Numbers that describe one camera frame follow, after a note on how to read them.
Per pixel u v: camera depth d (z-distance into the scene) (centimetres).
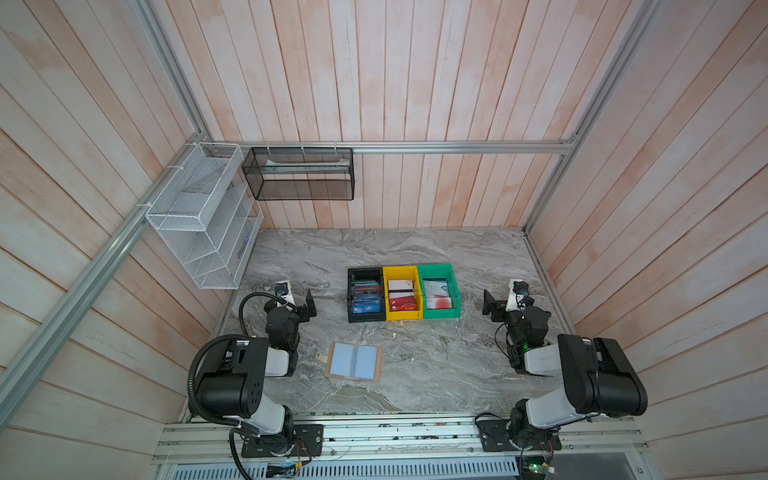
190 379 42
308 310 85
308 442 73
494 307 83
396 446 73
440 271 102
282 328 68
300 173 104
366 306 96
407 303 98
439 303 98
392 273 100
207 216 66
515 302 80
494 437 73
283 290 78
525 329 72
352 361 86
